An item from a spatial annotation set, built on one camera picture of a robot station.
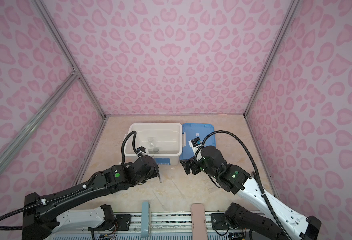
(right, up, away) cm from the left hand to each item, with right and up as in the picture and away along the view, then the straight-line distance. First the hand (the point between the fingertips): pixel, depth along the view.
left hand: (161, 165), depth 73 cm
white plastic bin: (-2, +9, +28) cm, 30 cm away
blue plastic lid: (+22, +16, +39) cm, 47 cm away
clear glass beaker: (-10, +9, +25) cm, 29 cm away
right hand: (+13, +5, -3) cm, 15 cm away
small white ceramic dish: (-6, +4, +23) cm, 24 cm away
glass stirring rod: (+10, -19, +11) cm, 24 cm away
